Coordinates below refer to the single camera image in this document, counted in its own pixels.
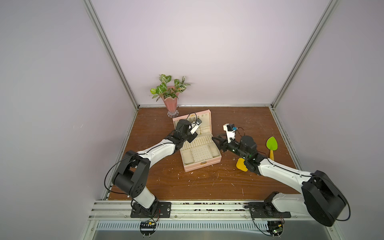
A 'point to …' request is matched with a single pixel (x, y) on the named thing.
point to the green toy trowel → (272, 144)
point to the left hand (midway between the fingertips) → (193, 127)
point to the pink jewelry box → (203, 150)
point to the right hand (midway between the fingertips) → (217, 132)
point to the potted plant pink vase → (169, 94)
